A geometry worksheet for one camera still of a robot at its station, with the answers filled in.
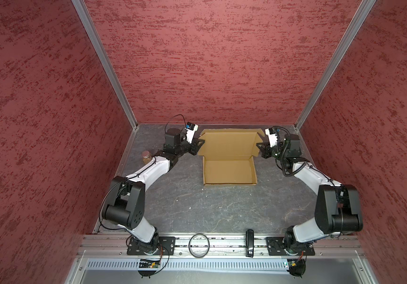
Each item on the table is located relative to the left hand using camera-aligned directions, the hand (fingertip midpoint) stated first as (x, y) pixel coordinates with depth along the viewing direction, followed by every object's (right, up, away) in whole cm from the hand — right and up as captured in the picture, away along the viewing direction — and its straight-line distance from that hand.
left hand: (202, 143), depth 87 cm
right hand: (+28, -2, +2) cm, 28 cm away
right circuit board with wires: (+40, -51, -17) cm, 67 cm away
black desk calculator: (+39, +3, -15) cm, 42 cm away
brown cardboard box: (+15, -7, +8) cm, 18 cm away
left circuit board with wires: (-22, -53, -15) cm, 59 cm away
